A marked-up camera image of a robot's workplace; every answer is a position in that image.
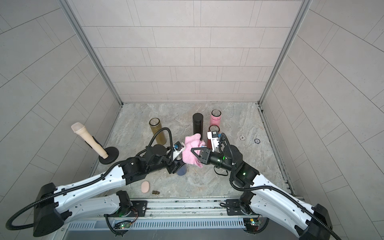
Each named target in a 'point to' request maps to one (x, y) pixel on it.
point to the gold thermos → (156, 126)
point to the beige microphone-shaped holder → (108, 156)
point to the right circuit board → (253, 222)
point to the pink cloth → (192, 141)
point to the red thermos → (213, 128)
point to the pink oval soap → (145, 187)
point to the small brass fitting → (155, 192)
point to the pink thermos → (215, 117)
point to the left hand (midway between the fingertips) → (186, 157)
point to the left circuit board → (125, 225)
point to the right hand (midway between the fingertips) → (192, 154)
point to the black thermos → (198, 120)
